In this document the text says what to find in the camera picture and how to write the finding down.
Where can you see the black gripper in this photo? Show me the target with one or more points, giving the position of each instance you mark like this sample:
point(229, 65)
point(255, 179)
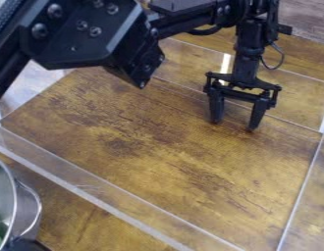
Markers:
point(241, 85)

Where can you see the clear acrylic barrier walls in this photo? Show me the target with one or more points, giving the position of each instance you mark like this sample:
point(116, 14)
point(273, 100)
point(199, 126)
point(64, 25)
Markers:
point(139, 175)

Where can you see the silver metal pot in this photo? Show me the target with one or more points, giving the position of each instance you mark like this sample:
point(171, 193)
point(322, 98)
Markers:
point(20, 212)

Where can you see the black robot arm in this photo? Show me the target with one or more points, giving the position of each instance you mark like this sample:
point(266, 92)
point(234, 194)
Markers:
point(115, 34)

